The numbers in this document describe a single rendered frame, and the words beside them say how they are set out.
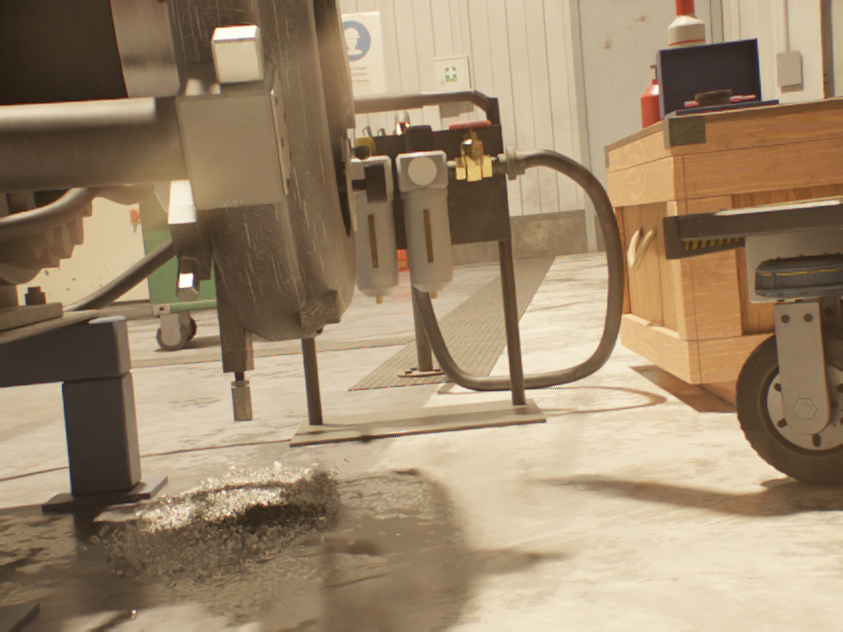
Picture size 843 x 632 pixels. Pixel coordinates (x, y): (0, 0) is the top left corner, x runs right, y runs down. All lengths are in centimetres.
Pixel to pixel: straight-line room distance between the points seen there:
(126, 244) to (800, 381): 623
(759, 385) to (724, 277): 67
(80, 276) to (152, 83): 631
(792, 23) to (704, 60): 958
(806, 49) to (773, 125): 976
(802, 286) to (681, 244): 14
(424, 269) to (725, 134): 54
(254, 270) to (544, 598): 45
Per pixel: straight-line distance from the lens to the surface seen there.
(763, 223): 171
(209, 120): 136
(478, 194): 264
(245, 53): 136
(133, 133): 139
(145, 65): 162
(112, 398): 217
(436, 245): 256
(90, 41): 168
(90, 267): 789
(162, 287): 513
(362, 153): 191
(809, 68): 1224
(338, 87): 182
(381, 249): 256
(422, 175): 255
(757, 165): 248
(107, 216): 784
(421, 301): 303
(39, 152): 140
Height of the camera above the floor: 34
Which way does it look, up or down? 3 degrees down
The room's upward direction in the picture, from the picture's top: 5 degrees counter-clockwise
